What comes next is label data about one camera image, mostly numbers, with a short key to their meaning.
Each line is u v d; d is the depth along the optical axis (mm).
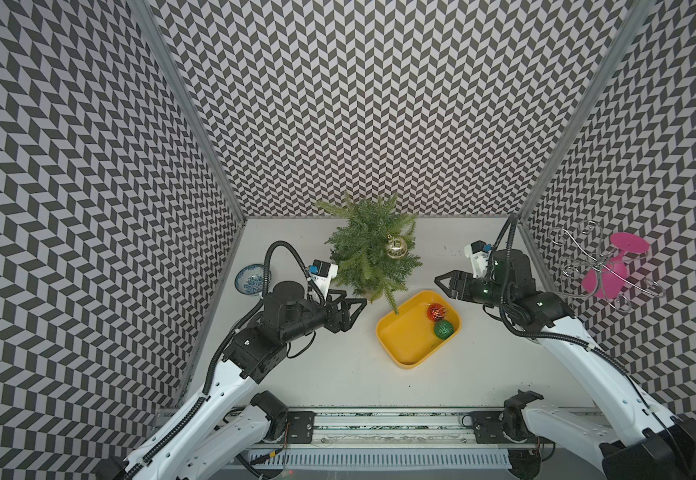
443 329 844
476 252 670
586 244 889
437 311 873
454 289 667
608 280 665
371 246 756
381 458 694
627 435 397
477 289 646
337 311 588
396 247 693
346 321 596
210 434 529
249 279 980
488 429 736
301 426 723
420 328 902
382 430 738
